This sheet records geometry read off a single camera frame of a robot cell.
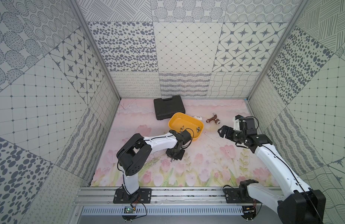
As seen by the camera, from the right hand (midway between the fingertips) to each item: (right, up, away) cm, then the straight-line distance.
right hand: (224, 134), depth 82 cm
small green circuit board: (-54, -38, -10) cm, 67 cm away
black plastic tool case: (-39, +16, +32) cm, 53 cm away
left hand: (-28, -15, +6) cm, 32 cm away
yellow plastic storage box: (-26, +6, +23) cm, 35 cm away
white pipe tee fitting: (-12, +8, +22) cm, 27 cm away
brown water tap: (+2, +6, +22) cm, 23 cm away
